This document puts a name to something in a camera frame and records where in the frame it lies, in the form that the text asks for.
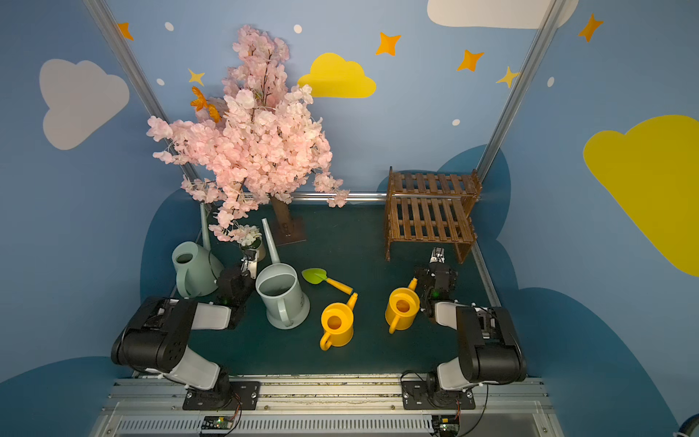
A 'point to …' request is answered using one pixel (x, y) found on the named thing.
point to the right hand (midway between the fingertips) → (439, 264)
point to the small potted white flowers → (252, 240)
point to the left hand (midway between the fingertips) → (260, 261)
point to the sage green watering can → (197, 269)
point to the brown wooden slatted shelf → (422, 208)
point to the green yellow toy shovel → (318, 275)
